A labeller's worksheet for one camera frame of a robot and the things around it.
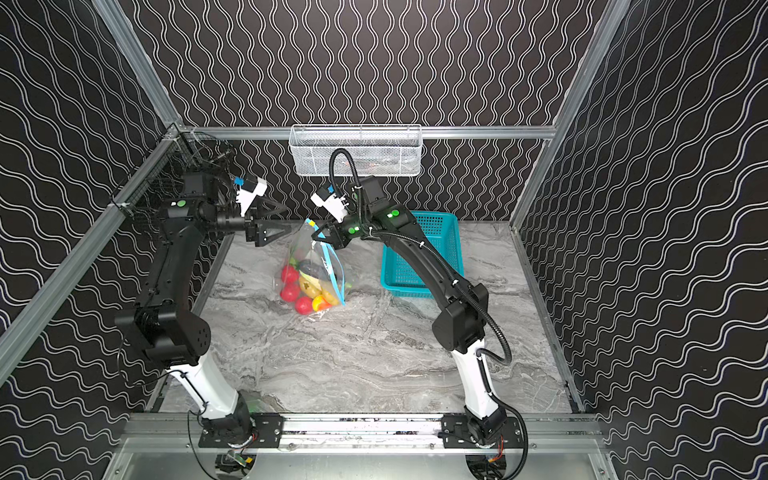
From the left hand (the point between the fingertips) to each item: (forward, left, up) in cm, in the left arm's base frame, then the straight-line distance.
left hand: (292, 218), depth 75 cm
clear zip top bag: (-5, -2, -17) cm, 18 cm away
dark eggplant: (-5, -3, -14) cm, 15 cm away
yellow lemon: (-4, 0, -23) cm, 24 cm away
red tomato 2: (-5, +6, -24) cm, 25 cm away
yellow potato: (-8, -6, -24) cm, 26 cm away
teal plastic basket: (+10, -27, -35) cm, 45 cm away
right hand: (-2, -5, -5) cm, 7 cm away
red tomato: (-2, +6, -21) cm, 22 cm away
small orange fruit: (-8, -3, -27) cm, 28 cm away
